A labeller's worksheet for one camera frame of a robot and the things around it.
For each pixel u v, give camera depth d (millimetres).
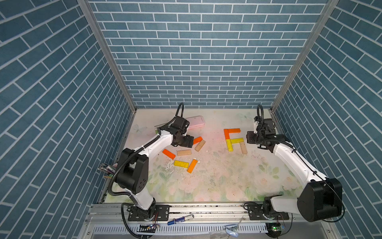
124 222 692
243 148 988
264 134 643
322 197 402
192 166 908
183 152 948
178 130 690
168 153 940
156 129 642
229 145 988
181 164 896
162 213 738
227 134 1048
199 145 988
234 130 1062
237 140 1016
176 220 707
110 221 725
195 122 1105
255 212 736
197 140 1016
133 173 457
